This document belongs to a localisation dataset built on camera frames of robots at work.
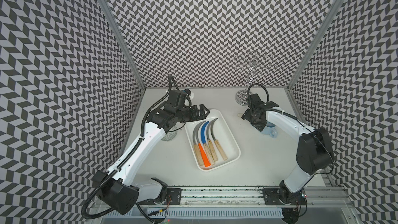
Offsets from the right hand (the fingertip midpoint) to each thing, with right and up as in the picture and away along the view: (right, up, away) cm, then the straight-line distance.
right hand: (249, 123), depth 90 cm
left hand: (-28, +7, -17) cm, 33 cm away
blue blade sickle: (-26, -12, -1) cm, 29 cm away
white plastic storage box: (-21, -11, +2) cm, 24 cm away
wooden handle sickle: (-23, -12, 0) cm, 26 cm away
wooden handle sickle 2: (-19, -11, +1) cm, 22 cm away
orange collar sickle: (-25, -21, -7) cm, 33 cm away
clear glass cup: (-47, -7, +4) cm, 48 cm away
